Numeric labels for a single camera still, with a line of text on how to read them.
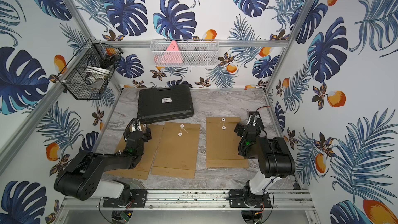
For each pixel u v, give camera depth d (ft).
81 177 1.46
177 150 2.98
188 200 2.46
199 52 3.04
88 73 2.62
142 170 2.79
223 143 3.14
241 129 2.88
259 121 3.32
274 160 1.54
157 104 3.48
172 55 2.97
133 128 2.50
